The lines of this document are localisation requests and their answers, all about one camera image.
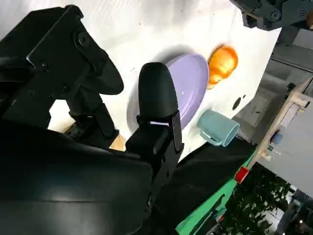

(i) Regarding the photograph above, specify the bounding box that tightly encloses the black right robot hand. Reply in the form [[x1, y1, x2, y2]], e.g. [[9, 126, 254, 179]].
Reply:
[[0, 4, 185, 235]]

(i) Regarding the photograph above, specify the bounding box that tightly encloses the orange toy bread roll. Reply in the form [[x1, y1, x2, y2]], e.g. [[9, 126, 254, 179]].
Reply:
[[206, 45, 239, 91]]

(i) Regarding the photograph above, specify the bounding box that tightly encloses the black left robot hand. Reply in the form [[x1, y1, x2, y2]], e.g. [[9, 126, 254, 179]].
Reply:
[[229, 0, 313, 31]]

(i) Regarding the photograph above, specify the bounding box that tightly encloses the pale green mug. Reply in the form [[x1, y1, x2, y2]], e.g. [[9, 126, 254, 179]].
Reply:
[[197, 109, 241, 147]]

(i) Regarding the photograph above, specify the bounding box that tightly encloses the wooden desk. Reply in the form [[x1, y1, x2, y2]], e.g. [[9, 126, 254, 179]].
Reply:
[[246, 77, 313, 183]]

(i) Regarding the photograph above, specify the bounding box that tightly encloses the lilac plate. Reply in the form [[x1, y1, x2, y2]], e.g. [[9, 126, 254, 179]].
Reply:
[[127, 53, 210, 135]]

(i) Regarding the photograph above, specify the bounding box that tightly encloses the green leafy plant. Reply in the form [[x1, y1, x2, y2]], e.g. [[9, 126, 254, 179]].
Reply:
[[217, 164, 298, 235]]

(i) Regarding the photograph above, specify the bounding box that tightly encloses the black cloth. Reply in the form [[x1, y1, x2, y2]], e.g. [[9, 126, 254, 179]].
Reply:
[[156, 141, 257, 231]]

